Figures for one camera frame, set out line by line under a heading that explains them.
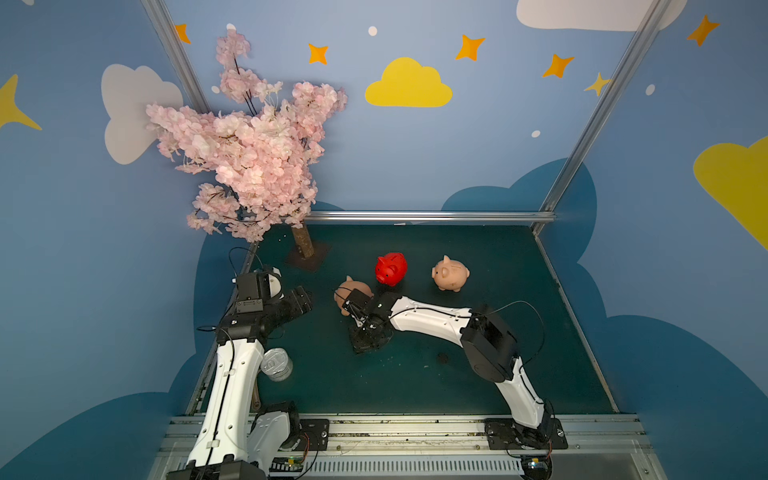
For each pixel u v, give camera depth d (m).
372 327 0.66
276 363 0.80
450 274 0.97
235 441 0.39
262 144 0.65
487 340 0.55
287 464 0.73
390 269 0.98
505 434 0.76
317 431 0.75
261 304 0.57
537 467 0.73
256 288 0.57
